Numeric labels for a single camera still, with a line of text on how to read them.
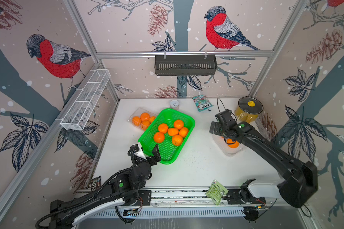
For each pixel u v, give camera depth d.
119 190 0.53
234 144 0.65
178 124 0.99
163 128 0.95
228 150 0.92
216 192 0.75
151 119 0.98
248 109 0.96
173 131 0.92
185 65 1.04
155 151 0.67
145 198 0.73
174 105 1.10
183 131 0.92
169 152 0.90
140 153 0.63
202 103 1.14
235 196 0.73
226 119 0.61
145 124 0.96
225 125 0.60
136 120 1.00
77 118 0.71
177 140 0.88
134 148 0.56
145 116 1.03
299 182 0.39
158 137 0.92
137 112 1.04
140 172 0.53
